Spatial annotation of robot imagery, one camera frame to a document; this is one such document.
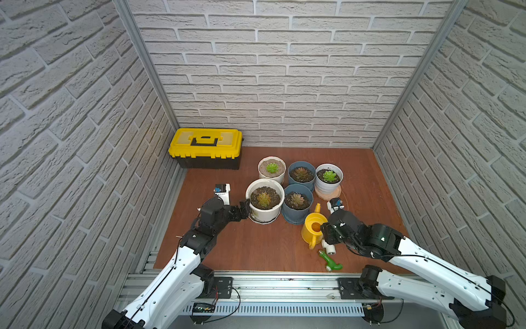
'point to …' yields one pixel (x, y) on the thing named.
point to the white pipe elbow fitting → (331, 249)
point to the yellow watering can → (311, 230)
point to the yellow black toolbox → (206, 148)
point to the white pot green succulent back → (272, 167)
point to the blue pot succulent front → (298, 199)
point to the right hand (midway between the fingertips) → (327, 226)
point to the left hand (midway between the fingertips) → (236, 196)
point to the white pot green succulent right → (328, 178)
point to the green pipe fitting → (330, 265)
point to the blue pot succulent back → (302, 173)
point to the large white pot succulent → (266, 197)
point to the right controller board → (373, 312)
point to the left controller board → (202, 308)
